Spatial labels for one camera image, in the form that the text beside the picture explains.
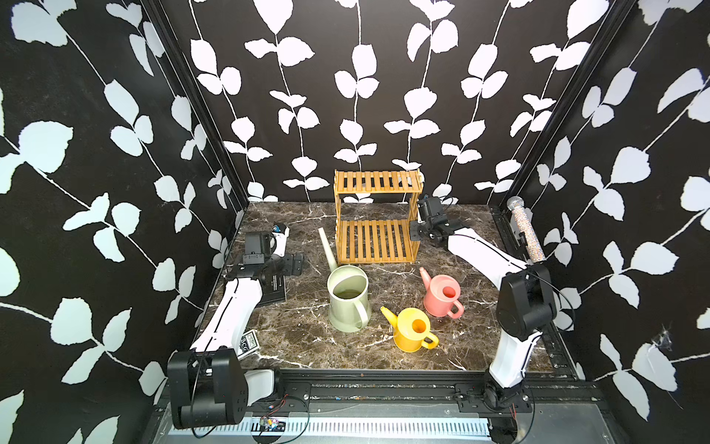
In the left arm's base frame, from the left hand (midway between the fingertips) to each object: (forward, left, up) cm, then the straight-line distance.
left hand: (288, 250), depth 86 cm
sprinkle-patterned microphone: (-3, -76, +4) cm, 76 cm away
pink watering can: (-14, -47, -5) cm, 49 cm away
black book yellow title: (-6, +7, -15) cm, 17 cm away
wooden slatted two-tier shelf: (+34, -31, -17) cm, 49 cm away
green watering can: (-9, -18, -9) cm, 22 cm away
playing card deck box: (-24, +12, -15) cm, 30 cm away
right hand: (+11, -42, 0) cm, 44 cm away
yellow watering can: (-24, -36, -5) cm, 44 cm away
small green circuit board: (-44, +2, -18) cm, 47 cm away
